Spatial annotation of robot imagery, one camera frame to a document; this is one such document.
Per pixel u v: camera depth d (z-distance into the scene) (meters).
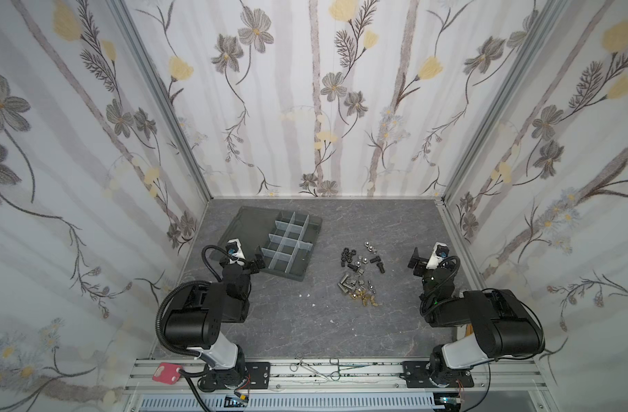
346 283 0.93
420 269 0.82
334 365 0.77
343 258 1.01
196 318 0.46
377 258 0.99
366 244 1.04
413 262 0.84
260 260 0.84
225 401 0.72
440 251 0.76
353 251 1.01
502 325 0.45
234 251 0.77
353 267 0.97
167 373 0.75
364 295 0.90
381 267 0.98
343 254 1.01
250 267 0.82
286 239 1.01
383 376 0.76
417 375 0.73
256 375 0.74
